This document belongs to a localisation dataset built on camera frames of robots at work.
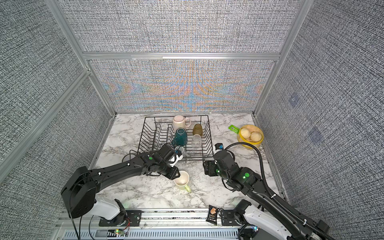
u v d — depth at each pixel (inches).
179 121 38.2
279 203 17.1
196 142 36.4
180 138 37.4
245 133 39.3
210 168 25.6
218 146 26.1
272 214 18.2
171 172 28.3
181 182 33.0
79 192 16.5
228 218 28.8
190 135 40.1
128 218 28.7
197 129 39.1
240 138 39.4
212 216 28.7
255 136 38.9
